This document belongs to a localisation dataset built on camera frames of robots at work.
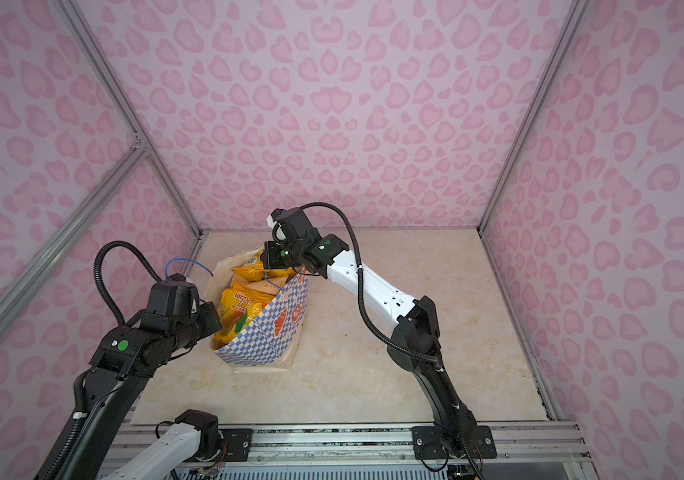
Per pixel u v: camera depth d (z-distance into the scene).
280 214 0.72
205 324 0.61
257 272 0.79
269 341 0.73
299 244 0.61
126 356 0.43
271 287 0.78
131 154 0.88
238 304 0.73
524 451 0.72
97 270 0.47
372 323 0.47
